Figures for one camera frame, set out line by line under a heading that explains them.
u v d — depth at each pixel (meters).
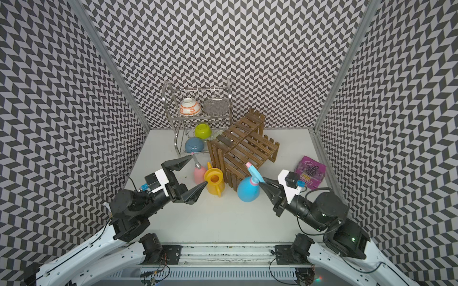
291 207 0.47
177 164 0.51
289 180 0.43
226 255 0.74
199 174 0.85
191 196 0.47
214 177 0.85
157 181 0.42
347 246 0.41
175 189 0.50
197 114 0.85
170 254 0.73
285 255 0.72
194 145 1.01
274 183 0.53
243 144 0.94
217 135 1.02
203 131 1.07
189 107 0.86
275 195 0.47
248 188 0.57
